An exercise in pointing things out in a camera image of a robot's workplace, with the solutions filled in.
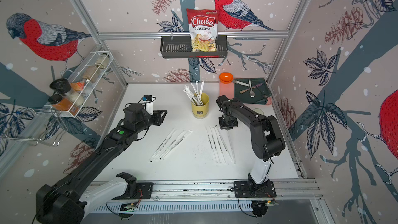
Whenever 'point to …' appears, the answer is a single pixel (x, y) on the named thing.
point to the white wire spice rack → (83, 81)
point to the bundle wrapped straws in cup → (196, 97)
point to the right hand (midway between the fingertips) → (226, 126)
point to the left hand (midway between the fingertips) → (167, 108)
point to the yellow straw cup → (201, 111)
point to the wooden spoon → (241, 92)
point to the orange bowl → (226, 78)
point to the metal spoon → (252, 93)
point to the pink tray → (228, 90)
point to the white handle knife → (240, 83)
